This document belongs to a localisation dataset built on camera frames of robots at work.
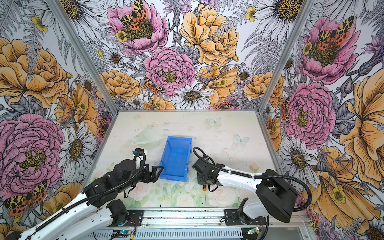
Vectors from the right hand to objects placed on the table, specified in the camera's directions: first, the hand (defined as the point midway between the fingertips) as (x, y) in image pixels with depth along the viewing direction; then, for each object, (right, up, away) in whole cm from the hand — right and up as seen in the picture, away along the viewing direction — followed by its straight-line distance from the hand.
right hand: (204, 183), depth 85 cm
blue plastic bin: (-17, +11, +11) cm, 23 cm away
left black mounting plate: (-33, -12, -10) cm, 37 cm away
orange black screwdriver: (+1, -3, -2) cm, 3 cm away
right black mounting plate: (+13, -13, -11) cm, 21 cm away
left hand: (-25, +10, -11) cm, 28 cm away
